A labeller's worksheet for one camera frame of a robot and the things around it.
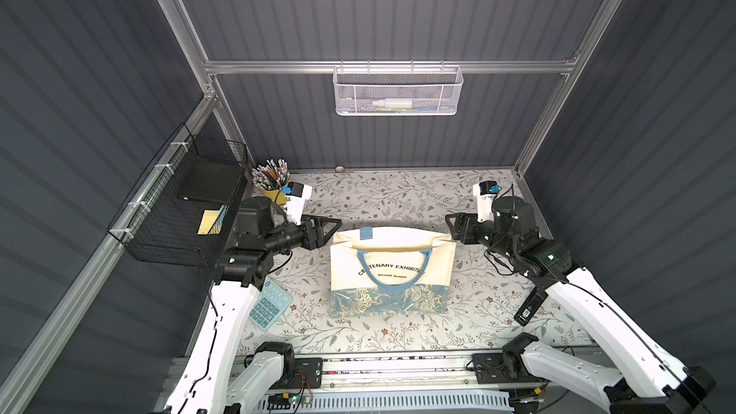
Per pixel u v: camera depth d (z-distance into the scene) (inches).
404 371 29.7
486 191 24.0
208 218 29.0
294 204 23.7
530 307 31.7
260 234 20.4
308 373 29.3
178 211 30.5
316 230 23.5
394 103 35.0
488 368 28.9
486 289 34.8
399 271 29.7
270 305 33.2
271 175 39.1
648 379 14.9
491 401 27.8
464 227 24.4
